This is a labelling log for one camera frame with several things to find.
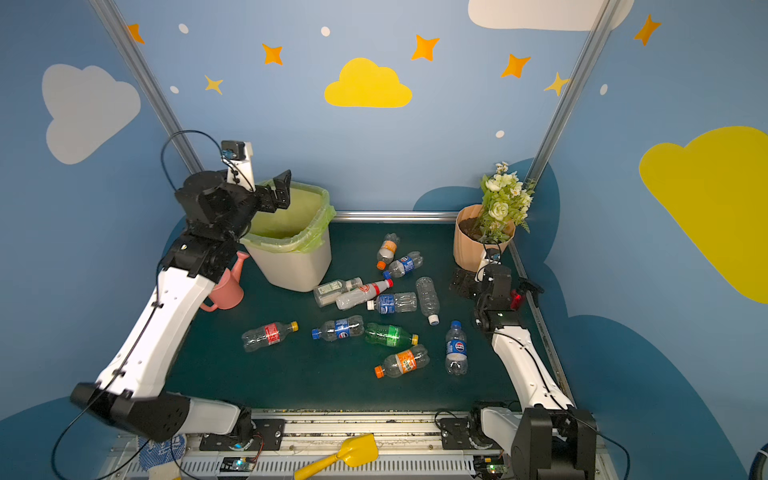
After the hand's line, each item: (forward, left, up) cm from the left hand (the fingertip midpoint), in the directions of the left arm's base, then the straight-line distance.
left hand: (270, 168), depth 64 cm
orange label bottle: (+17, -26, -47) cm, 56 cm away
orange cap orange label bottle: (-25, -35, -45) cm, 62 cm away
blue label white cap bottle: (-7, -31, -44) cm, 54 cm away
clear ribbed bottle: (-5, -40, -45) cm, 60 cm away
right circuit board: (-49, -52, -50) cm, 88 cm away
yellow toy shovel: (-46, -19, -49) cm, 70 cm away
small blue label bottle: (+9, -33, -45) cm, 56 cm away
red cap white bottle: (-4, -17, -47) cm, 50 cm away
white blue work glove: (-47, +29, -49) cm, 74 cm away
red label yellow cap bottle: (-19, +9, -44) cm, 49 cm away
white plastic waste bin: (0, +2, -38) cm, 38 cm away
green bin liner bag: (+9, +2, -28) cm, 29 cm away
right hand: (-4, -51, -30) cm, 59 cm away
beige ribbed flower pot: (+9, -52, -34) cm, 63 cm away
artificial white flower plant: (+15, -62, -22) cm, 68 cm away
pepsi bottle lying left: (-16, -13, -45) cm, 49 cm away
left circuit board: (-49, +10, -50) cm, 71 cm away
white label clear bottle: (-4, -6, -45) cm, 46 cm away
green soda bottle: (-17, -27, -48) cm, 57 cm away
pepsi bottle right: (-25, -46, -45) cm, 69 cm away
